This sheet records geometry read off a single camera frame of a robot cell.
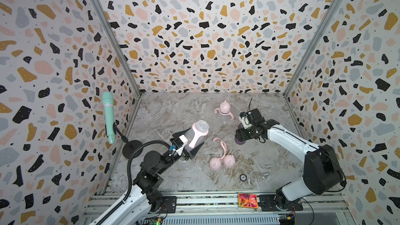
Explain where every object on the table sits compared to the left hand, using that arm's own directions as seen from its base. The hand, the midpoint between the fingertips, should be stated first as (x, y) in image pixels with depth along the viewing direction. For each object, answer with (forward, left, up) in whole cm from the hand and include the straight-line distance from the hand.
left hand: (198, 135), depth 65 cm
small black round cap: (-9, -23, -30) cm, 38 cm away
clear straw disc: (+6, -3, -28) cm, 28 cm away
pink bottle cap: (+26, -14, -13) cm, 32 cm away
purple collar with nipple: (+11, -23, -29) cm, 39 cm away
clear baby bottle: (-3, +3, +4) cm, 5 cm away
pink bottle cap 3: (-1, -15, -25) cm, 29 cm away
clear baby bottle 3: (-3, +7, -27) cm, 28 cm away
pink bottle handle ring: (+25, -17, -18) cm, 35 cm away
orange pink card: (-20, -23, -28) cm, 42 cm away
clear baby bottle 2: (+26, -15, -26) cm, 40 cm away
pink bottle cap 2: (-3, -8, -25) cm, 27 cm away
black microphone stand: (+9, +42, -26) cm, 50 cm away
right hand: (+13, -25, -21) cm, 35 cm away
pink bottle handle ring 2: (+9, -14, -28) cm, 33 cm away
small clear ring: (-8, -34, -26) cm, 43 cm away
